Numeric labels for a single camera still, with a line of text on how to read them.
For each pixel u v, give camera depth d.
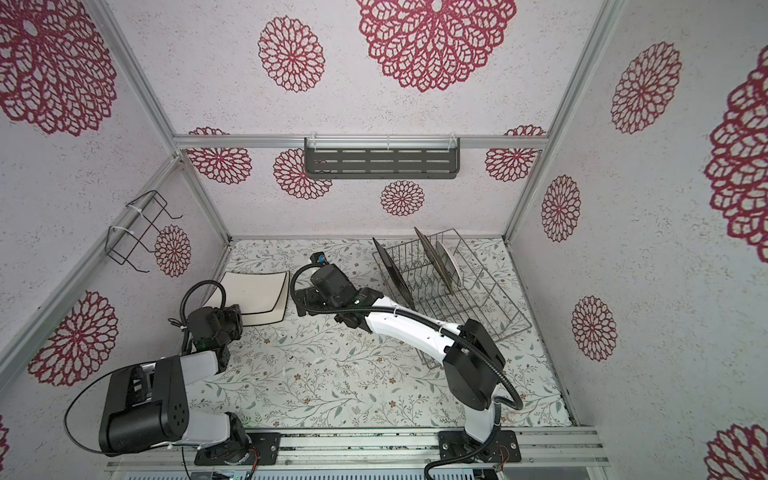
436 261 1.08
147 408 0.44
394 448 0.75
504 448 0.73
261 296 1.12
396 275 0.84
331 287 0.61
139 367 0.49
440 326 0.48
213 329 0.72
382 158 0.93
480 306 1.00
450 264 0.93
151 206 0.82
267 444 0.75
